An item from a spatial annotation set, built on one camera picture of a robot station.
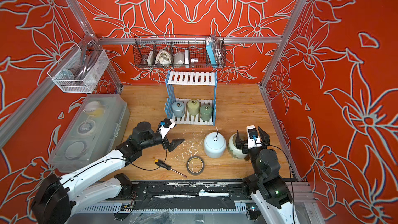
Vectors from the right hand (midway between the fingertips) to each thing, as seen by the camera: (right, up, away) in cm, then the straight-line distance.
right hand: (246, 128), depth 68 cm
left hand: (-31, -2, +7) cm, 32 cm away
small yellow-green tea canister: (-25, +8, +26) cm, 37 cm away
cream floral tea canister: (-2, -15, +12) cm, 19 cm away
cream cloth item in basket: (-43, +38, +22) cm, 61 cm away
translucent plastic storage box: (-71, 0, +7) cm, 71 cm away
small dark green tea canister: (-17, +5, +24) cm, 30 cm away
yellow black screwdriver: (-40, -22, +12) cm, 47 cm away
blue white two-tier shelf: (-27, +14, +42) cm, 52 cm away
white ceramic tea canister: (-13, -11, +10) cm, 19 cm away
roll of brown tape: (-25, -25, +10) cm, 37 cm away
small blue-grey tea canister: (-34, +7, +26) cm, 44 cm away
